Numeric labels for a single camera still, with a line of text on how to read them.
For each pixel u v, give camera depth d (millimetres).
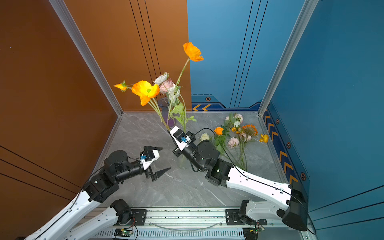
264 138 1023
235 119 1085
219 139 1023
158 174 564
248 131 1008
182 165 893
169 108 489
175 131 465
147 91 351
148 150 608
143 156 519
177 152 517
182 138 455
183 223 730
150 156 512
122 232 709
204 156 435
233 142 973
